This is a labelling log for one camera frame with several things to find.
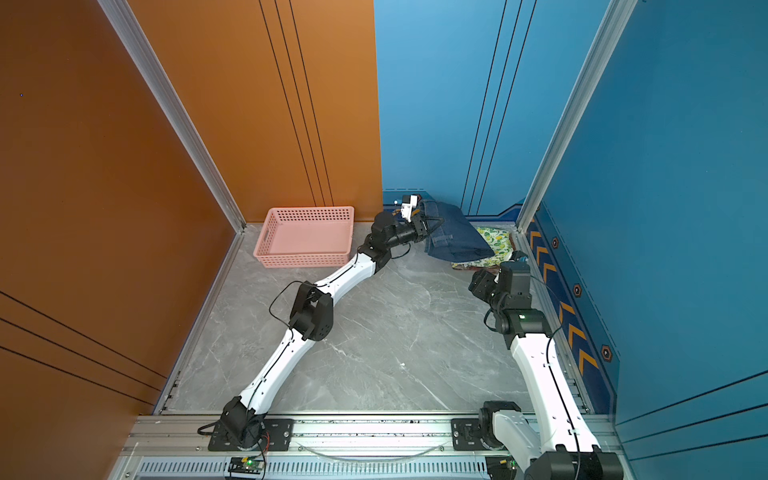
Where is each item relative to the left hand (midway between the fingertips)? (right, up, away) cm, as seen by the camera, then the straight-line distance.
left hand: (446, 219), depth 88 cm
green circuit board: (-50, -60, -17) cm, 81 cm away
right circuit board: (+10, -61, -18) cm, 64 cm away
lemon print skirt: (+22, -7, +17) cm, 28 cm away
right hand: (+7, -16, -9) cm, 20 cm away
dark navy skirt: (+1, -5, -1) cm, 5 cm away
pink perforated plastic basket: (-50, -4, +27) cm, 57 cm away
